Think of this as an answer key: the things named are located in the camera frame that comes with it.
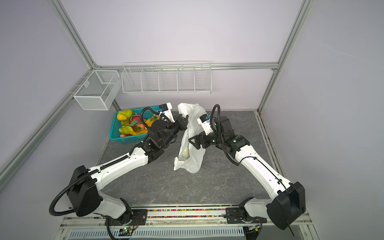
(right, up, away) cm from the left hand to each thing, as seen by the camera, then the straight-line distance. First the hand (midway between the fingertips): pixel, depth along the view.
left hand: (191, 114), depth 70 cm
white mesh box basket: (-62, +17, +28) cm, 70 cm away
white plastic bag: (-1, -23, +5) cm, 23 cm away
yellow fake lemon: (-52, 0, +35) cm, 62 cm away
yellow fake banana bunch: (-33, -3, +39) cm, 52 cm away
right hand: (+2, -12, +5) cm, 13 cm away
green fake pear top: (-46, +3, +33) cm, 56 cm away
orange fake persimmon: (-36, -7, +31) cm, 48 cm away
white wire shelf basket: (-17, +26, +29) cm, 43 cm away
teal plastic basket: (-53, -11, +29) cm, 61 cm away
